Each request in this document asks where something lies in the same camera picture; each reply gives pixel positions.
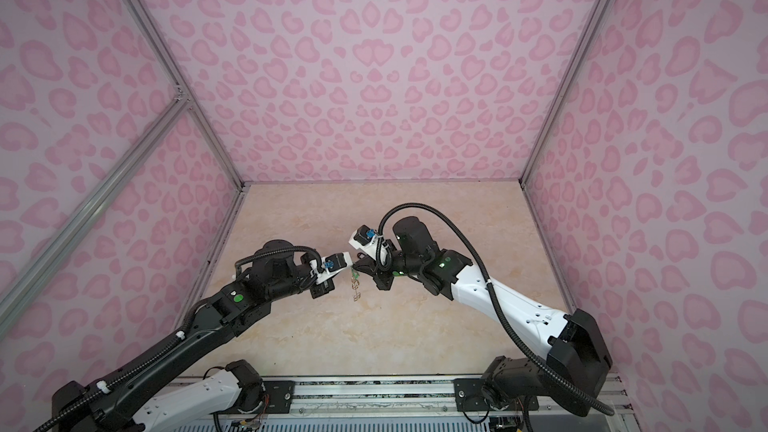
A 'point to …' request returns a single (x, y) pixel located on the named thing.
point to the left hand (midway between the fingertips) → (346, 255)
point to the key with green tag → (355, 274)
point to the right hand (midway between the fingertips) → (359, 263)
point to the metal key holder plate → (355, 283)
